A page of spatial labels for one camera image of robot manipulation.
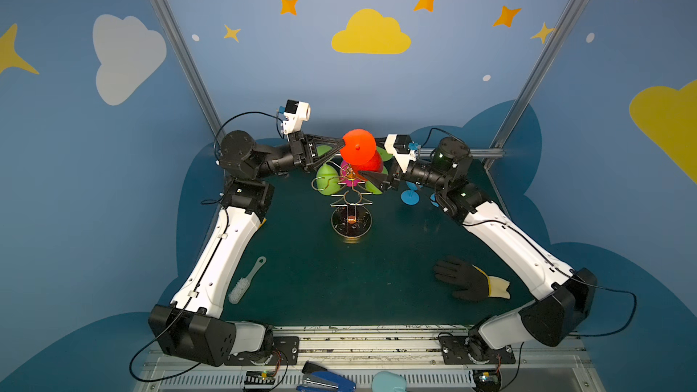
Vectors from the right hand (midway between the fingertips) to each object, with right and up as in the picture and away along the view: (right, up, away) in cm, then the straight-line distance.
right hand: (369, 150), depth 64 cm
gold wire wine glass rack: (-4, -21, +37) cm, 43 cm away
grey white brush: (-39, -40, +20) cm, 60 cm away
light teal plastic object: (+4, -61, +7) cm, 61 cm away
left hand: (-6, 0, -11) cm, 12 cm away
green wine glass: (-12, -6, +23) cm, 26 cm away
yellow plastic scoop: (-38, -23, +37) cm, 58 cm away
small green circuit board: (-30, -61, +9) cm, 69 cm away
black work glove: (+37, -40, +22) cm, 59 cm away
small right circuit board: (+33, -62, +10) cm, 71 cm away
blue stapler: (-13, -59, +6) cm, 60 cm away
